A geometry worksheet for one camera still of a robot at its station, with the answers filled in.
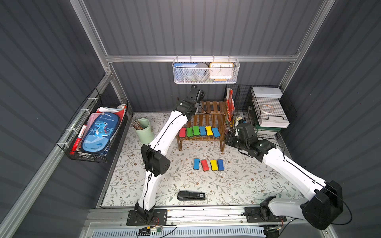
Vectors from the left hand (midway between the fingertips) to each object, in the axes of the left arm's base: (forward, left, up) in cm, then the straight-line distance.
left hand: (196, 105), depth 83 cm
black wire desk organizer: (+26, -42, -28) cm, 56 cm away
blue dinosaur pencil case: (-23, +43, +5) cm, 49 cm away
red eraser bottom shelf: (-9, +8, -14) cm, 19 cm away
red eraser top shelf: (-23, -5, -29) cm, 37 cm away
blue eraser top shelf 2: (-23, -15, -29) cm, 40 cm away
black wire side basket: (-3, +54, +4) cm, 54 cm away
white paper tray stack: (+3, -48, -9) cm, 49 cm away
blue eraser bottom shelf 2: (-9, -12, -14) cm, 20 cm away
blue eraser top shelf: (-21, 0, -30) cm, 37 cm away
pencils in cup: (-3, +38, -13) cm, 40 cm away
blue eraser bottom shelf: (-8, -4, -14) cm, 16 cm away
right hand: (-15, -18, -9) cm, 26 cm away
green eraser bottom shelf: (-9, +4, -13) cm, 17 cm away
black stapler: (-42, +4, -25) cm, 49 cm away
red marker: (-25, +53, +3) cm, 59 cm away
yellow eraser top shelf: (-24, -11, -29) cm, 39 cm away
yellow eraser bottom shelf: (-8, -8, -14) cm, 17 cm away
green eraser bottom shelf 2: (-8, 0, -14) cm, 16 cm away
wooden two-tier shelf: (-3, -9, -4) cm, 11 cm away
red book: (+25, -27, -21) cm, 42 cm away
